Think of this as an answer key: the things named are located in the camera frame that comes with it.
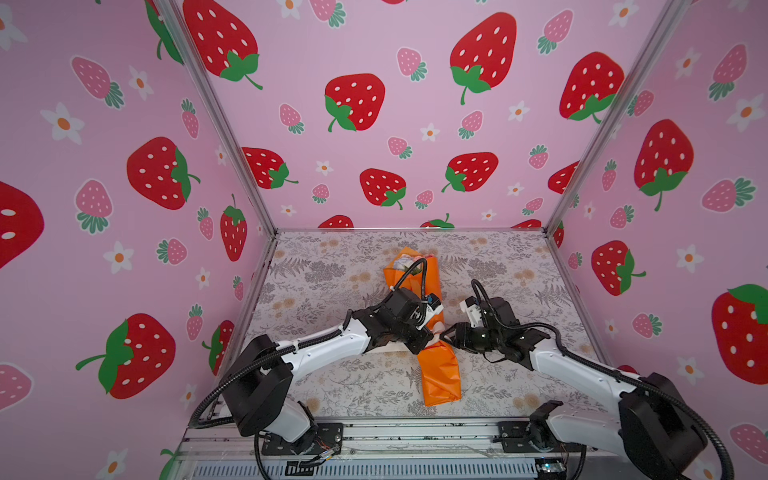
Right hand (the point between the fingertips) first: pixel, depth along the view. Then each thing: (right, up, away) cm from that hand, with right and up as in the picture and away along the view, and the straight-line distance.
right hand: (443, 337), depth 82 cm
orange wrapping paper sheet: (-1, -8, -2) cm, 8 cm away
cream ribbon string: (-1, +3, 0) cm, 3 cm away
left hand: (-3, +1, -2) cm, 4 cm away
